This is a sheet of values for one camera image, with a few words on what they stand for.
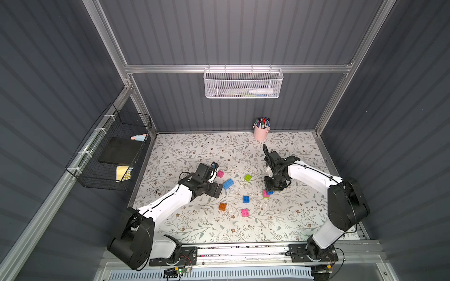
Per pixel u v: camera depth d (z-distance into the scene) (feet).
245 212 2.77
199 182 2.16
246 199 2.91
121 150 2.44
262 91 3.04
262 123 3.56
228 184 3.09
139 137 2.69
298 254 2.40
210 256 2.47
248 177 3.17
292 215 2.79
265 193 2.90
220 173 3.24
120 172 2.28
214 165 2.57
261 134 3.68
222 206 2.84
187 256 2.38
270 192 2.84
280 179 2.44
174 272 2.31
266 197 2.98
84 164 2.03
